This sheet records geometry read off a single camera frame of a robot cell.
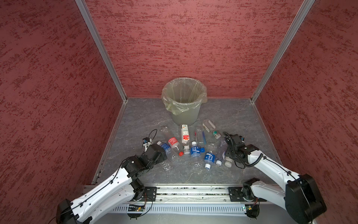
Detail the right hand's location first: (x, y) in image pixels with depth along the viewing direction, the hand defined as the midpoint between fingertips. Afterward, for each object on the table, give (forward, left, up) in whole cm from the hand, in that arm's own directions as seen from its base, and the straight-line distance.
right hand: (229, 156), depth 86 cm
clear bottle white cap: (-4, +2, +2) cm, 5 cm away
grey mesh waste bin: (+30, +25, +2) cm, 39 cm away
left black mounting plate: (-19, +48, -1) cm, 52 cm away
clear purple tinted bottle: (+5, +4, -2) cm, 6 cm away
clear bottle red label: (+8, +35, +5) cm, 37 cm away
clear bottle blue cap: (+13, +17, +1) cm, 22 cm away
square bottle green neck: (+21, +9, +2) cm, 22 cm away
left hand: (-2, +43, +7) cm, 44 cm away
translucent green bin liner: (+45, +28, +13) cm, 54 cm away
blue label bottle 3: (-3, +14, +4) cm, 14 cm away
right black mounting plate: (-21, +1, -1) cm, 21 cm away
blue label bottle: (+4, +38, -1) cm, 38 cm away
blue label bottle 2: (-2, +21, -1) cm, 21 cm away
